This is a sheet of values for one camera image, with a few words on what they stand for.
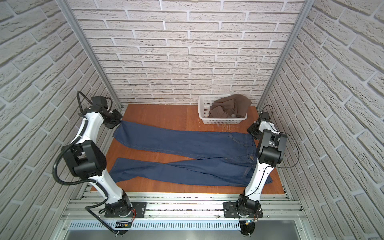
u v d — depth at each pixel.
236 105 1.10
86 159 0.49
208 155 0.92
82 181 0.49
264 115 0.86
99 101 0.69
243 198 0.66
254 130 0.90
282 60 0.89
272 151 0.59
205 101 1.18
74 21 0.74
